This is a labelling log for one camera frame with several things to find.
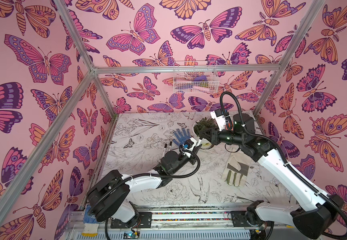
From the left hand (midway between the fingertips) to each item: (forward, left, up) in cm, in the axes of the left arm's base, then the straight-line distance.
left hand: (201, 142), depth 72 cm
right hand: (+2, +1, +8) cm, 8 cm away
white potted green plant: (+18, -3, -8) cm, 20 cm away
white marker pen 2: (+14, +17, -25) cm, 33 cm away
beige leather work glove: (-3, -23, -26) cm, 35 cm away
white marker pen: (+11, +21, -26) cm, 35 cm away
